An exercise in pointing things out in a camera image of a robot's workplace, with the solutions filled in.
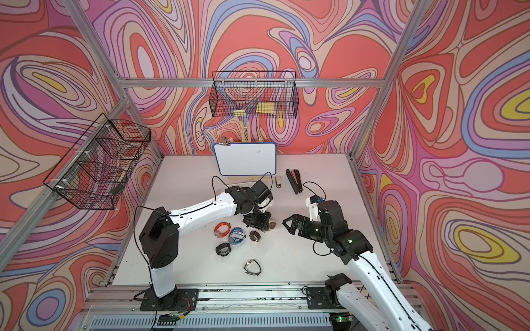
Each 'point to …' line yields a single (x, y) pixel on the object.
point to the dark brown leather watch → (254, 236)
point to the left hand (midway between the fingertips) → (270, 229)
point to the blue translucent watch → (236, 236)
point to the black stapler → (294, 178)
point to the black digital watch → (224, 245)
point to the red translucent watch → (217, 234)
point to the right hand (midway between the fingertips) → (292, 231)
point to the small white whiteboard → (246, 158)
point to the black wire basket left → (92, 175)
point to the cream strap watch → (272, 225)
